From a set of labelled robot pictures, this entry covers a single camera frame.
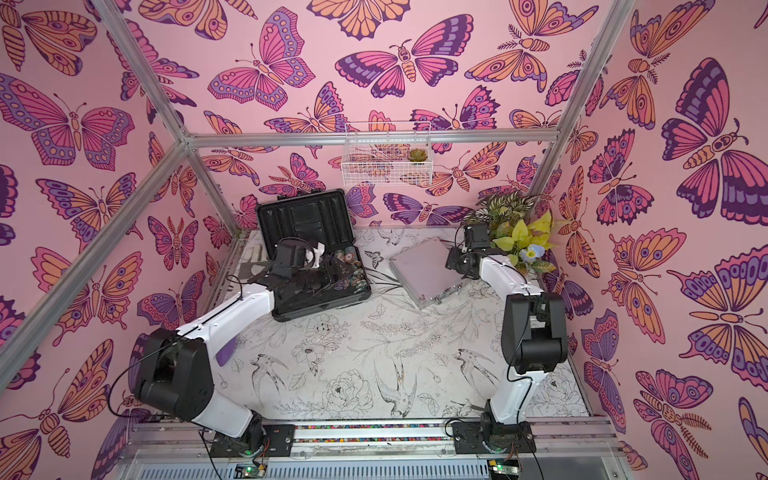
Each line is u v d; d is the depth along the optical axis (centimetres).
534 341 49
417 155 92
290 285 66
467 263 71
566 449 76
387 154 96
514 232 86
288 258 67
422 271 107
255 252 113
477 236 75
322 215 109
